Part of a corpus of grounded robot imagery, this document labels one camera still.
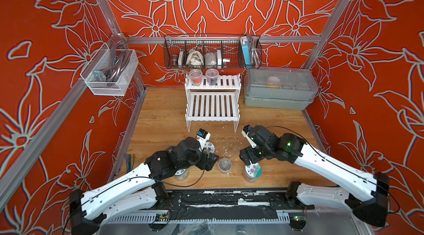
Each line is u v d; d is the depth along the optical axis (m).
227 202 0.74
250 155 0.62
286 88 0.98
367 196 0.38
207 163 0.61
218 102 0.95
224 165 0.79
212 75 0.81
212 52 0.97
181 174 0.74
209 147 0.81
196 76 0.80
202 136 0.61
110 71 0.78
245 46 0.83
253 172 0.74
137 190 0.47
